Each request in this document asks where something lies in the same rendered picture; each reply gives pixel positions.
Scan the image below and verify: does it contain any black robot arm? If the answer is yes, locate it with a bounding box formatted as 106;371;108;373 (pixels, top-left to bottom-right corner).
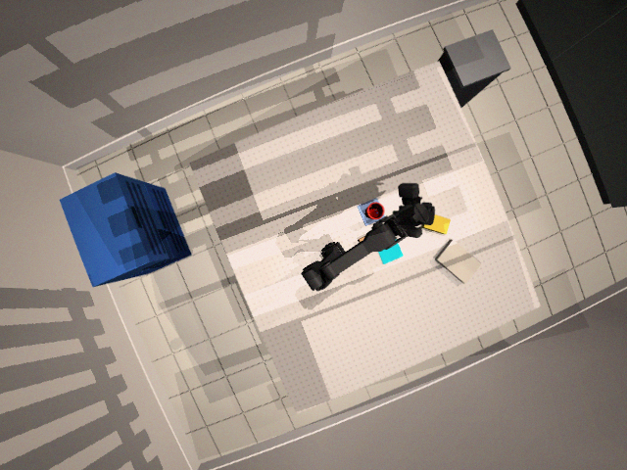
301;203;436;292

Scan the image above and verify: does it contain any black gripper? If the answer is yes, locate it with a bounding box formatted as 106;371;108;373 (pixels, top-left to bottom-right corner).
392;183;422;238

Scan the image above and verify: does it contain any yellow flat bar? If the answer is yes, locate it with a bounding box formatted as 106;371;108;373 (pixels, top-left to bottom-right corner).
421;214;451;234

